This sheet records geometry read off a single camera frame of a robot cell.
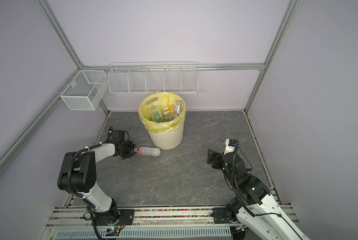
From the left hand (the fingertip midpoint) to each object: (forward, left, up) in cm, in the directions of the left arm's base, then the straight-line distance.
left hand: (139, 147), depth 97 cm
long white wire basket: (+36, -25, +27) cm, 52 cm away
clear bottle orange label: (+15, -21, +18) cm, 31 cm away
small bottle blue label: (+10, -22, +17) cm, 30 cm away
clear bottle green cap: (+13, -13, +16) cm, 25 cm away
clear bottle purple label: (+10, -27, +25) cm, 38 cm away
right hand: (-18, -44, +21) cm, 52 cm away
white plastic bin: (+7, -19, -4) cm, 20 cm away
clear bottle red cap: (-4, -7, +2) cm, 9 cm away
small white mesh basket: (+33, +34, +22) cm, 52 cm away
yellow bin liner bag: (+21, -15, +22) cm, 34 cm away
